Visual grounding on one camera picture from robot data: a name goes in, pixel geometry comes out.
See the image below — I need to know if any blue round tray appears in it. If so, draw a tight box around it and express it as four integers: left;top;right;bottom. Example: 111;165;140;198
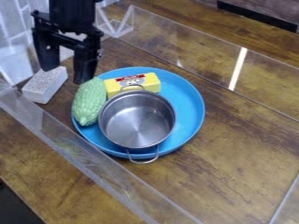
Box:
71;66;206;160

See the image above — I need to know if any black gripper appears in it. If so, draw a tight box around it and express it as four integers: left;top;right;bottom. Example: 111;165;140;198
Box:
31;0;103;84

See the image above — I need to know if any white speckled foam block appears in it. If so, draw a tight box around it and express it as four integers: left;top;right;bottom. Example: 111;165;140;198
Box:
22;66;68;104

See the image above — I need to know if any clear acrylic barrier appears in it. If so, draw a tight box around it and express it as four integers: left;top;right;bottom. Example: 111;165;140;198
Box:
0;0;299;224

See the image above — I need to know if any green bitter gourd toy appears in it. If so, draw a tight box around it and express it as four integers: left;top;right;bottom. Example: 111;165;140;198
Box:
72;77;107;126

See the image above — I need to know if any stainless steel pot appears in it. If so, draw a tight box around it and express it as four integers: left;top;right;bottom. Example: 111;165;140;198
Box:
98;87;176;165

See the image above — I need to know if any yellow butter box toy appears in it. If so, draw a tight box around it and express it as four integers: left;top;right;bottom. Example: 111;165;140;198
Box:
104;73;162;98

